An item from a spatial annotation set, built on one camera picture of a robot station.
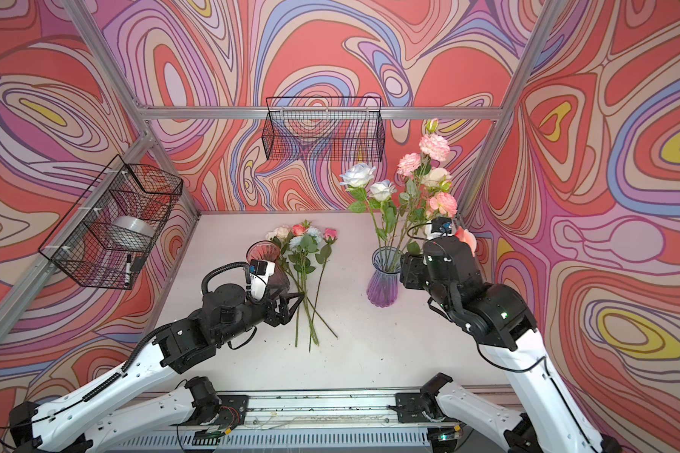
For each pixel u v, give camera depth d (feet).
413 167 2.22
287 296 1.98
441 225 1.67
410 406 2.41
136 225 2.42
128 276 2.35
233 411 2.40
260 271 1.92
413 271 1.72
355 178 2.21
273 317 1.95
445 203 2.14
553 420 1.16
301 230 3.54
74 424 1.33
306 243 3.33
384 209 2.45
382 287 3.06
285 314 2.00
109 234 2.30
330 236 3.53
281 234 3.53
